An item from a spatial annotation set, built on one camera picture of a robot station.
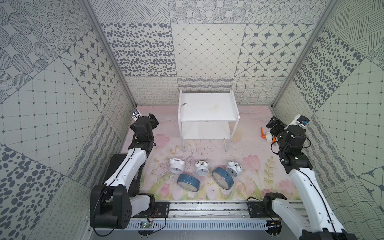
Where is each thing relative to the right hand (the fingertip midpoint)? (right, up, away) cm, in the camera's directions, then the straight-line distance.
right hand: (277, 123), depth 75 cm
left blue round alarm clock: (-45, -29, -3) cm, 54 cm away
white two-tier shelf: (-36, +4, -5) cm, 36 cm away
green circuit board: (-66, -50, -3) cm, 83 cm away
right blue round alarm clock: (-28, -27, -2) cm, 39 cm away
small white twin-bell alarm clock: (-38, -25, +6) cm, 46 cm away
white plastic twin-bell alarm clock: (-52, -24, +7) cm, 58 cm away
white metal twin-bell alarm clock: (-21, -25, +5) cm, 33 cm away
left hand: (-67, +4, +6) cm, 68 cm away
